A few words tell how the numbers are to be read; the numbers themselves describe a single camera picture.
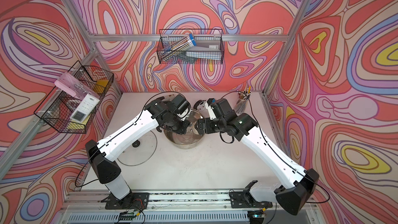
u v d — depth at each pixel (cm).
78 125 65
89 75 86
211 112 63
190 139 96
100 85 78
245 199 66
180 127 65
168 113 51
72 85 70
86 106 69
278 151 43
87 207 72
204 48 88
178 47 79
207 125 61
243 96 96
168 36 87
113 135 46
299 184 38
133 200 72
